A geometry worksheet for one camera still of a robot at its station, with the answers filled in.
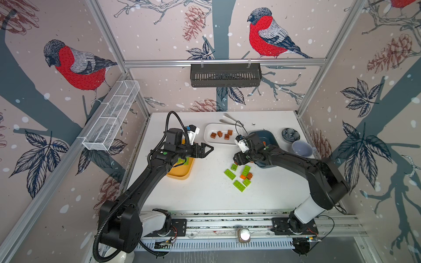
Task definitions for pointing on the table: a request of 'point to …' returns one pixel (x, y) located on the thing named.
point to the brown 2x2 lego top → (229, 132)
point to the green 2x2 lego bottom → (246, 182)
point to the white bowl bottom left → (121, 257)
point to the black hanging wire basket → (228, 74)
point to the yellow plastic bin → (181, 172)
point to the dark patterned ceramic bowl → (290, 135)
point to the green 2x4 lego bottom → (239, 186)
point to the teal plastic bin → (267, 138)
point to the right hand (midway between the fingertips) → (237, 157)
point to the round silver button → (244, 234)
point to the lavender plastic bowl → (303, 148)
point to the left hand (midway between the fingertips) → (206, 148)
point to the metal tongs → (232, 121)
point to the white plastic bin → (215, 127)
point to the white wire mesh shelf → (100, 134)
